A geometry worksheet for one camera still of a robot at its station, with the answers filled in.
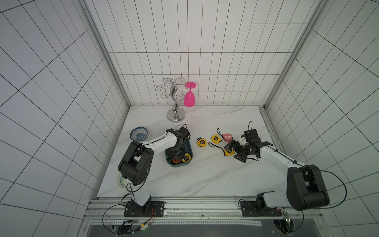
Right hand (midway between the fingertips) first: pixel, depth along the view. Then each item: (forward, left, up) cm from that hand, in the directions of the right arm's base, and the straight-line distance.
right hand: (224, 150), depth 88 cm
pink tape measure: (+13, -4, -5) cm, 14 cm away
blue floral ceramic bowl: (+11, +58, -2) cm, 59 cm away
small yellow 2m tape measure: (+6, +14, -3) cm, 15 cm away
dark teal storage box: (-7, +33, 0) cm, 34 cm away
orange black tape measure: (-8, +29, -1) cm, 30 cm away
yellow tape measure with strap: (+1, -2, -4) cm, 5 cm away
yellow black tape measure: (-5, +23, -2) cm, 23 cm away
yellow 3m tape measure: (+10, +4, -3) cm, 11 cm away
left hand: (-7, +30, -3) cm, 31 cm away
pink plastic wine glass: (+32, +24, +13) cm, 42 cm away
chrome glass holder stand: (+31, +35, -4) cm, 47 cm away
